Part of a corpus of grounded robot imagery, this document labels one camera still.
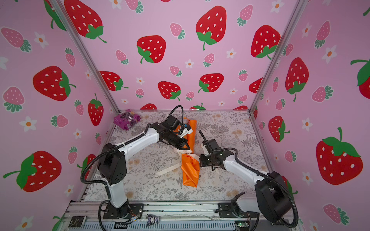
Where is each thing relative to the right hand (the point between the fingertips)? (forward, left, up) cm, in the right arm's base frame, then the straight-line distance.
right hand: (199, 160), depth 86 cm
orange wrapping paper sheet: (-3, +5, +1) cm, 6 cm away
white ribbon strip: (+3, +11, +4) cm, 12 cm away
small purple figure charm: (-32, +21, -4) cm, 38 cm away
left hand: (+3, +6, +8) cm, 10 cm away
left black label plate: (-38, +57, -4) cm, 68 cm away
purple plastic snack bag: (+27, +58, +2) cm, 64 cm away
